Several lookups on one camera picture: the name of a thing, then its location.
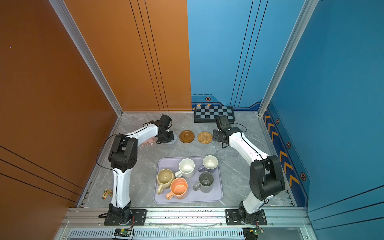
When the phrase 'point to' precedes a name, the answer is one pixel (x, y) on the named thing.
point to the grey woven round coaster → (173, 141)
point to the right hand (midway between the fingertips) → (217, 135)
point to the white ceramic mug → (186, 166)
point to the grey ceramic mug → (205, 183)
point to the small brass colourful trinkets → (106, 191)
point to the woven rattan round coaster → (205, 137)
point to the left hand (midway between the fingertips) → (171, 138)
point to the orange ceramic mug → (179, 188)
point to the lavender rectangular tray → (173, 163)
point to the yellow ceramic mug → (166, 178)
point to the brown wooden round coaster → (187, 136)
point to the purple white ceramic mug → (210, 163)
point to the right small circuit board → (251, 233)
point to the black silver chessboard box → (208, 114)
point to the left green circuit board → (122, 232)
